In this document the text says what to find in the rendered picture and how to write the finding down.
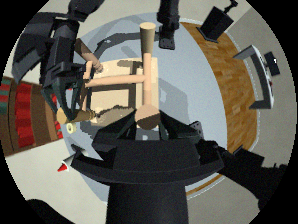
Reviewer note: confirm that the brown wooden stool legs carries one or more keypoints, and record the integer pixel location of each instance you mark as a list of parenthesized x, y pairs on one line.
[(147, 116)]

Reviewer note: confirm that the beige roll of masking tape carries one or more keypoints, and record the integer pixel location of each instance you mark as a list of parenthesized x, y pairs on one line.
[(74, 128)]

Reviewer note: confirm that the tan wooden stool seat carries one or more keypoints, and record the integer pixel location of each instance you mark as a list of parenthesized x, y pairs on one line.
[(114, 102)]

